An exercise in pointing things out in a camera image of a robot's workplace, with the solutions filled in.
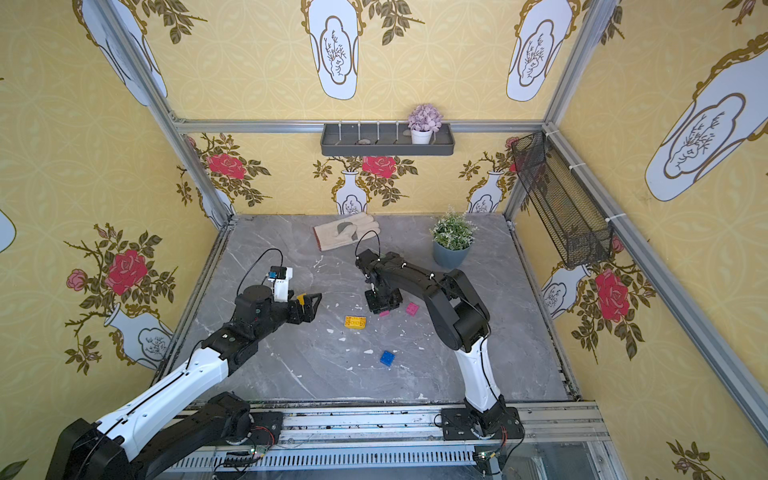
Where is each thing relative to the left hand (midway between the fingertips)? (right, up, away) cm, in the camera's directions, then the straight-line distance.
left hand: (311, 294), depth 82 cm
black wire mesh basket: (+76, +18, +5) cm, 79 cm away
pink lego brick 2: (+20, -8, +10) cm, 24 cm away
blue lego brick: (+21, -18, +1) cm, 28 cm away
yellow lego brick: (+11, -10, +8) cm, 17 cm away
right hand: (+19, -8, +12) cm, 23 cm away
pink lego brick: (+29, -7, +12) cm, 32 cm away
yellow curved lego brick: (0, +1, -9) cm, 9 cm away
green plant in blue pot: (+42, +16, +13) cm, 46 cm away
